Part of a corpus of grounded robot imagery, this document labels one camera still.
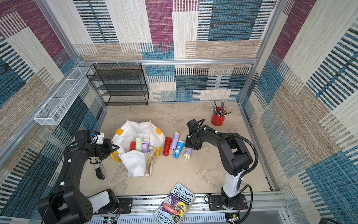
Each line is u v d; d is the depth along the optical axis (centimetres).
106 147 70
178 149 90
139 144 85
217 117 99
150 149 87
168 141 94
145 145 87
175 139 96
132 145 89
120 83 109
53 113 71
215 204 73
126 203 74
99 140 73
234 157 49
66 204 39
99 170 81
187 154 87
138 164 83
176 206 71
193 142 82
